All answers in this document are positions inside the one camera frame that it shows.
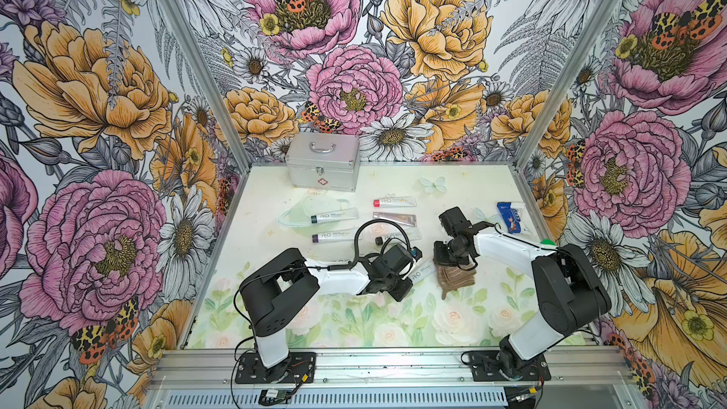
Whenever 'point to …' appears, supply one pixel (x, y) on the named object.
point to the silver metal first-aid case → (324, 161)
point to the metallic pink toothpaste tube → (406, 220)
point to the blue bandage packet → (511, 217)
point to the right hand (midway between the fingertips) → (440, 266)
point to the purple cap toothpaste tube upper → (334, 236)
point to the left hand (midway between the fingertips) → (401, 289)
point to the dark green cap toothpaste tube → (335, 216)
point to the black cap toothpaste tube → (413, 234)
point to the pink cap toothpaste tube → (398, 202)
